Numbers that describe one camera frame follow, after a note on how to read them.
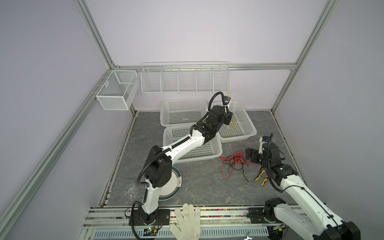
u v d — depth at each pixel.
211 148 0.99
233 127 1.09
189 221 0.73
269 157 0.62
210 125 0.64
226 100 0.68
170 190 0.81
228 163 0.92
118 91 1.02
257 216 0.73
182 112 1.20
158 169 0.49
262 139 0.75
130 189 0.82
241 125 1.09
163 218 0.73
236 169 0.89
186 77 0.97
